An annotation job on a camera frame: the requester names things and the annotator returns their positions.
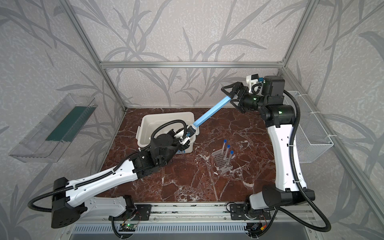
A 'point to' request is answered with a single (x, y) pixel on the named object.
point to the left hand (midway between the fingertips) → (189, 122)
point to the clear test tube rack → (219, 160)
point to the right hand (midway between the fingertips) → (226, 90)
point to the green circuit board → (127, 227)
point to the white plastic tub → (150, 125)
